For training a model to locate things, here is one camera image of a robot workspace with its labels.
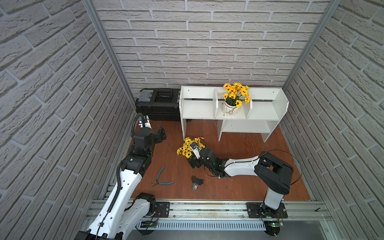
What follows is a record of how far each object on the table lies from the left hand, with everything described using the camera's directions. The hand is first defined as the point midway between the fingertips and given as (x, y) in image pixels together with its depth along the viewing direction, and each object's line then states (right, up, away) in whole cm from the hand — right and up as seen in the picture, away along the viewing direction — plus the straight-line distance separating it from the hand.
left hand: (155, 124), depth 73 cm
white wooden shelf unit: (+58, +5, +11) cm, 59 cm away
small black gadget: (+21, -33, +8) cm, 39 cm away
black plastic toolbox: (-6, +14, +27) cm, 30 cm away
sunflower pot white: (+15, -15, +8) cm, 22 cm away
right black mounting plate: (+51, -43, 0) cm, 67 cm away
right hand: (+19, -17, +14) cm, 29 cm away
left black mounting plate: (+3, -43, 0) cm, 43 cm away
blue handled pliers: (-2, -33, +10) cm, 35 cm away
